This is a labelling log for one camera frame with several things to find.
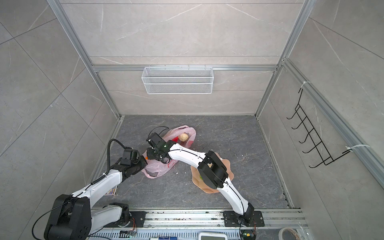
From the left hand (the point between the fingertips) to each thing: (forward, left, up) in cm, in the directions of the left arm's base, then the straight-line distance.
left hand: (145, 158), depth 90 cm
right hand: (+1, -3, +3) cm, 4 cm away
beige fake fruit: (+15, -23, -1) cm, 27 cm away
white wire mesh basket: (+46, -20, +24) cm, 55 cm away
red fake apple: (+13, -18, 0) cm, 22 cm away
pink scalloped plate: (-13, -32, -3) cm, 35 cm away
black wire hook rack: (-14, -86, +26) cm, 91 cm away
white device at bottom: (-40, -37, 0) cm, 55 cm away
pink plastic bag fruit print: (-7, -5, 0) cm, 8 cm away
